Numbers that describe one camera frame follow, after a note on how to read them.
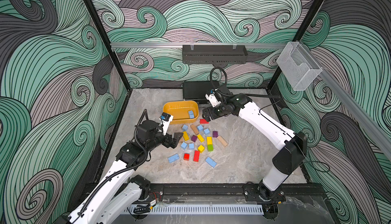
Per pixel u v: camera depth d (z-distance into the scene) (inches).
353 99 23.9
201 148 34.2
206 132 36.8
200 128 37.4
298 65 30.8
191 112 40.4
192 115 39.5
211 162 32.7
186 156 34.0
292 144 17.3
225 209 27.5
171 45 37.7
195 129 37.7
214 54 38.4
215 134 36.7
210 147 35.4
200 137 36.4
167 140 24.9
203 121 42.7
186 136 36.7
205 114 27.8
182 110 42.1
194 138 36.0
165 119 24.1
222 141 35.5
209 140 36.1
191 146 34.5
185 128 37.4
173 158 32.9
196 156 33.7
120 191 22.6
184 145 34.5
